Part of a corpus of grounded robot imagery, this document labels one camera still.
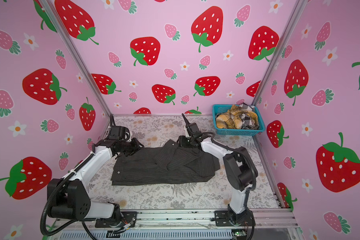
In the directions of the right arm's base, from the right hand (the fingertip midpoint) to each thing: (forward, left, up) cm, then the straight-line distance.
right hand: (178, 142), depth 93 cm
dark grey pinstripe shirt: (-13, +5, -5) cm, 15 cm away
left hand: (-8, +19, +4) cm, 21 cm away
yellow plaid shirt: (+24, -36, -1) cm, 43 cm away
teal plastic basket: (+36, -26, -2) cm, 45 cm away
